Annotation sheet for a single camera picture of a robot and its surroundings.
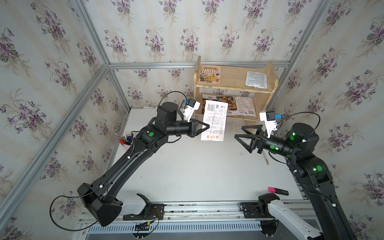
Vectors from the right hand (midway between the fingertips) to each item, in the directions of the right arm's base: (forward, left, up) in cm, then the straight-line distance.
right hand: (242, 133), depth 56 cm
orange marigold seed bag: (+39, -5, -19) cm, 44 cm away
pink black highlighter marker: (-10, -25, -39) cm, 47 cm away
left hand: (+3, +12, -1) cm, 12 cm away
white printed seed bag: (+33, -13, -18) cm, 40 cm away
